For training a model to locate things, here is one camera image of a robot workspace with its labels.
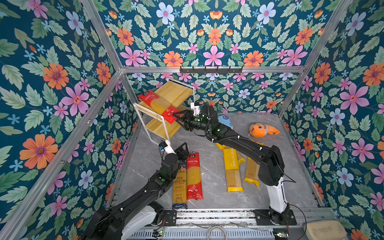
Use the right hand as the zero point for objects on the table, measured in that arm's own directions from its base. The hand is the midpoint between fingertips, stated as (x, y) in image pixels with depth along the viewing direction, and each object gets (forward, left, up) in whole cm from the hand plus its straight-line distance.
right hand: (173, 115), depth 70 cm
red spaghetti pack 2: (-25, -9, -34) cm, 43 cm away
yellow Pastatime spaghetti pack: (-8, -32, -33) cm, 46 cm away
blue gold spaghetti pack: (-25, -1, -34) cm, 43 cm away
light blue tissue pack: (+24, -30, -29) cm, 48 cm away
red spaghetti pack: (+7, +8, 0) cm, 11 cm away
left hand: (-6, -6, -15) cm, 17 cm away
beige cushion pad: (-43, -69, -32) cm, 88 cm away
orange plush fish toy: (+12, -52, -27) cm, 60 cm away
